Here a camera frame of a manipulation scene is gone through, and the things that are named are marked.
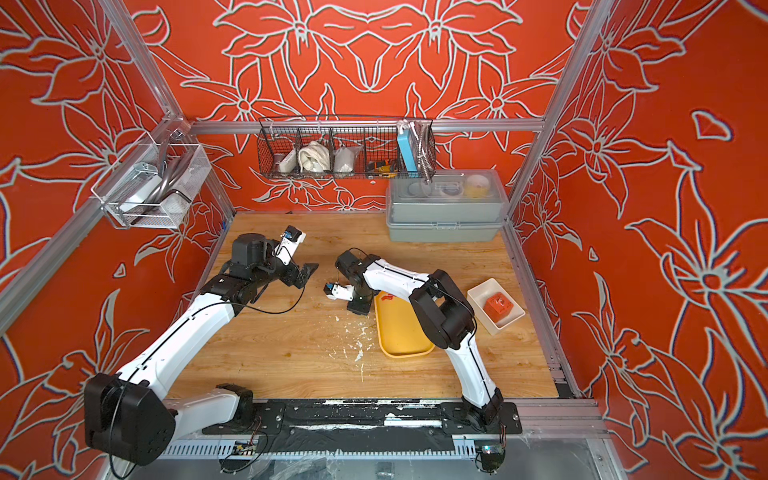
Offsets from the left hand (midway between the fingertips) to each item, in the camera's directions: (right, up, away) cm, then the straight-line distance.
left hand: (302, 252), depth 81 cm
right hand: (+13, -18, +11) cm, 25 cm away
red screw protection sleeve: (+24, -15, +14) cm, 32 cm away
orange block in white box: (+57, -17, +6) cm, 60 cm away
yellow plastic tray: (+28, -25, +7) cm, 38 cm away
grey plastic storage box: (+46, +15, +25) cm, 54 cm away
